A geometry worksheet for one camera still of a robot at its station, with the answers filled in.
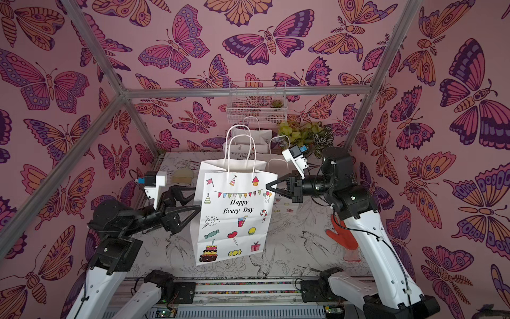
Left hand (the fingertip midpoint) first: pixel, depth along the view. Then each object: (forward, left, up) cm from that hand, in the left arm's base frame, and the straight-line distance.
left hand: (201, 201), depth 53 cm
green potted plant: (+44, -41, -15) cm, 62 cm away
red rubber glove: (+4, -52, -38) cm, 65 cm away
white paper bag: (+43, -16, -15) cm, 48 cm away
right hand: (+5, -19, 0) cm, 19 cm away
